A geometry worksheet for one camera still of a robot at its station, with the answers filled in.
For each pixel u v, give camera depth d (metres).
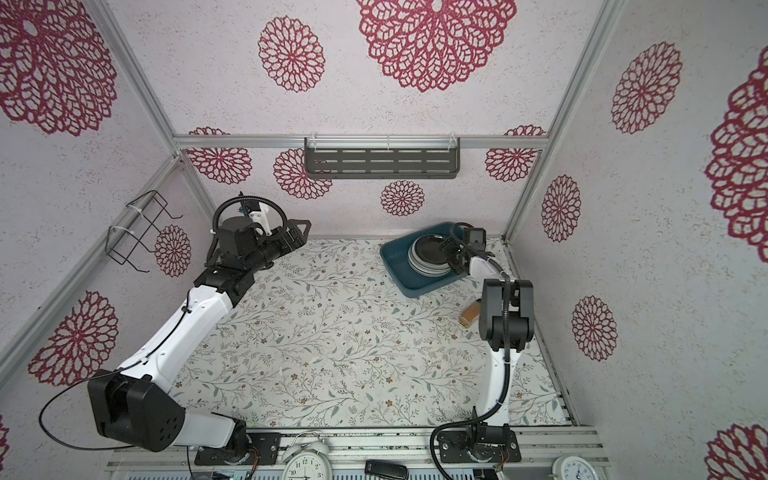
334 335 0.95
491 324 0.57
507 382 0.60
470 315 0.97
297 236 0.69
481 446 0.67
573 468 0.69
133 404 0.40
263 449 0.73
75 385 0.39
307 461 0.69
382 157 0.95
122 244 0.73
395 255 1.14
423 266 1.03
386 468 0.69
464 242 0.82
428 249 1.09
